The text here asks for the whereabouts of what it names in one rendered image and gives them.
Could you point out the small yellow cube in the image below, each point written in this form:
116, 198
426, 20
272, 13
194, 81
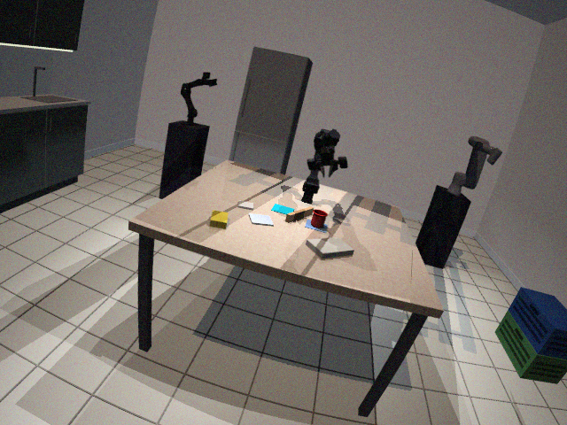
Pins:
219, 219

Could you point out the brown wooden bar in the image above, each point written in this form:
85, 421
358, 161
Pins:
292, 216

